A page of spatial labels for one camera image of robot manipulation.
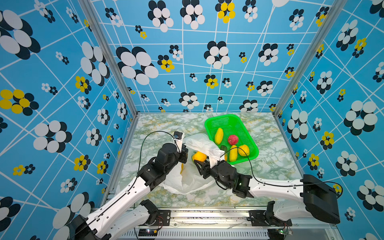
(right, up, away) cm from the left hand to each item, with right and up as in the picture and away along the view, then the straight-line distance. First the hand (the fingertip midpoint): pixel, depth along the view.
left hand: (186, 144), depth 74 cm
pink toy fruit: (+29, 0, +22) cm, 36 cm away
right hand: (+6, -8, +1) cm, 10 cm away
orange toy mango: (+23, -10, +17) cm, 31 cm away
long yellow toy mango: (+20, +2, +26) cm, 33 cm away
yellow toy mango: (+28, -8, +19) cm, 35 cm away
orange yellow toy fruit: (+6, -5, -4) cm, 9 cm away
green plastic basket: (+31, +4, +34) cm, 46 cm away
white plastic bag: (0, -21, +11) cm, 24 cm away
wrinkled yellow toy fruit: (+36, -5, +18) cm, 40 cm away
